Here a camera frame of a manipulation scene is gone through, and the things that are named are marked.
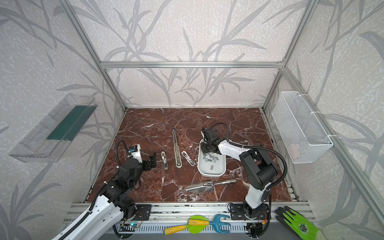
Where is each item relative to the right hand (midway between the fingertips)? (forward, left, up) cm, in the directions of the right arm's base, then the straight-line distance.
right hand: (205, 141), depth 96 cm
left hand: (-11, +30, +11) cm, 34 cm away
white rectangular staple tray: (-14, -4, -4) cm, 15 cm away
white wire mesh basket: (-17, -40, +31) cm, 54 cm away
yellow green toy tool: (-44, +5, 0) cm, 44 cm away
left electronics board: (-45, +37, -4) cm, 58 cm away
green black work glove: (-44, -44, -2) cm, 62 cm away
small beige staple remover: (-12, +25, -2) cm, 28 cm away
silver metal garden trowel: (-27, 0, -2) cm, 27 cm away
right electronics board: (-46, -24, -8) cm, 52 cm away
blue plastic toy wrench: (-43, -5, -1) cm, 44 cm away
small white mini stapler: (-11, +10, -3) cm, 16 cm away
